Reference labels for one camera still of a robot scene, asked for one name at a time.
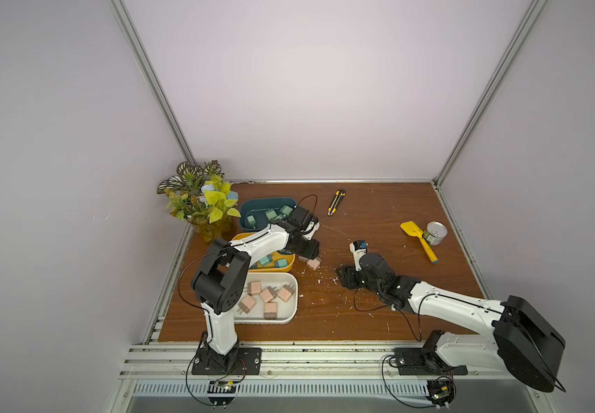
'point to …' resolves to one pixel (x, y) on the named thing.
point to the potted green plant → (200, 195)
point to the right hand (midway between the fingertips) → (343, 264)
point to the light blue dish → (233, 195)
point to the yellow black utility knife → (333, 208)
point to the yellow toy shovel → (412, 229)
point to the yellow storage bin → (280, 261)
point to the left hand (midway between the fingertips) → (317, 250)
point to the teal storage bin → (252, 211)
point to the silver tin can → (435, 232)
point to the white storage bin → (286, 311)
